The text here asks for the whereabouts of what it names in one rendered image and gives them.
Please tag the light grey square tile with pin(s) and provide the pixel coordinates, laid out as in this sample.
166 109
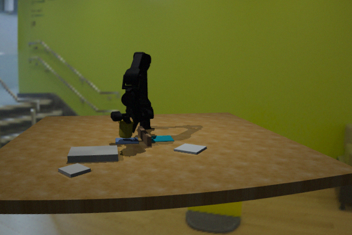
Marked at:
190 148

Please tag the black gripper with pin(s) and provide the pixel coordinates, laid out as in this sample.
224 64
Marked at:
117 116

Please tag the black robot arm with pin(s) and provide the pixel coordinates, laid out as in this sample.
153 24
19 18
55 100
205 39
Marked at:
136 89

